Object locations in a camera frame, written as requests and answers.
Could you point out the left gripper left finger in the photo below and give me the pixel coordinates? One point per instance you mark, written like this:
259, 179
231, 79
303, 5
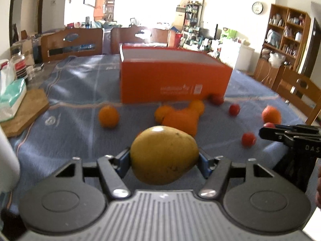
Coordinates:
112, 170

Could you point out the orange cardboard box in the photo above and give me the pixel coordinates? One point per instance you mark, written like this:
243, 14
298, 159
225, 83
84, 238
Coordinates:
162, 74

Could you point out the small orange near box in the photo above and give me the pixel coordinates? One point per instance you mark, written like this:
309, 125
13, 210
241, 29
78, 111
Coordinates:
197, 106

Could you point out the blue tablecloth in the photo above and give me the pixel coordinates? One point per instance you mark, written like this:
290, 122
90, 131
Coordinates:
77, 88

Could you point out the wooden board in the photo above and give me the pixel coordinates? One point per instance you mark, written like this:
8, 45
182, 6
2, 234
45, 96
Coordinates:
33, 105

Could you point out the yellow-green mango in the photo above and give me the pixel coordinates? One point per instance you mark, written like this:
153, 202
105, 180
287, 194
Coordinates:
161, 155

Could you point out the red-label bottle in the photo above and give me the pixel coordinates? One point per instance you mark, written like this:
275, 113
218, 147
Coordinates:
19, 63

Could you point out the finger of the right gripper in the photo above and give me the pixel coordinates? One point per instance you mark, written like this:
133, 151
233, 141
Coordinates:
297, 127
278, 134

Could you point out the red tomato near box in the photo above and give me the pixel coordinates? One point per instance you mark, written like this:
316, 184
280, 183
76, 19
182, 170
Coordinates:
216, 99

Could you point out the round wall clock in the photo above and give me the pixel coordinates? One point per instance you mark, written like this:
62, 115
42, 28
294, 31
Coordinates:
257, 8

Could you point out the wooden chair left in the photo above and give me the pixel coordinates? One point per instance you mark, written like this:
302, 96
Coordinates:
79, 42

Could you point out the red tomato right of orange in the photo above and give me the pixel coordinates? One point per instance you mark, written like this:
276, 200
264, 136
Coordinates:
248, 139

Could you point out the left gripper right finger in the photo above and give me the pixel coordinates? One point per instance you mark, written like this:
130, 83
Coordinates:
215, 170

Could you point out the red tomato behind orange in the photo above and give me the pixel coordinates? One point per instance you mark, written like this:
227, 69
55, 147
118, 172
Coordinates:
269, 125

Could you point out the wooden chair right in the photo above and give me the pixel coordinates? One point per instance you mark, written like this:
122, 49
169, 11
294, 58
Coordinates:
299, 91

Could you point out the wooden bookshelf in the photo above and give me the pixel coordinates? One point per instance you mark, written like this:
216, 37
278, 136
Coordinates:
286, 35

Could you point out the large orange fruit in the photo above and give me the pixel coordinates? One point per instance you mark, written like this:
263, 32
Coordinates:
185, 120

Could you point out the red tomato middle right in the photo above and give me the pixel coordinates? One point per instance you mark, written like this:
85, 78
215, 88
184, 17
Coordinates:
234, 109

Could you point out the orange far right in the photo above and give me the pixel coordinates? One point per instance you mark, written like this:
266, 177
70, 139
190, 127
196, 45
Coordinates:
271, 115

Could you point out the green tissue pack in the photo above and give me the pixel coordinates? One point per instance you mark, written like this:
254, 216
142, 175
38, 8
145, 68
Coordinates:
12, 99

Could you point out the small orange left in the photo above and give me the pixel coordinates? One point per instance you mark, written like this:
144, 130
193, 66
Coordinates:
109, 117

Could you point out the white mug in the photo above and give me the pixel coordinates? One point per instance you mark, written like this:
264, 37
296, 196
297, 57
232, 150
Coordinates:
9, 165

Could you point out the small orange behind large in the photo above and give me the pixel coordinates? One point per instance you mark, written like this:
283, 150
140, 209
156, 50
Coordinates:
161, 112

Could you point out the wooden chair middle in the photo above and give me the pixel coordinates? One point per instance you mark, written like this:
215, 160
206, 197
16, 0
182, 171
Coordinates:
140, 35

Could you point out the wooden chair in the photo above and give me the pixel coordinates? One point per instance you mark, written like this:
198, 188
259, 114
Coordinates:
299, 91
79, 42
140, 35

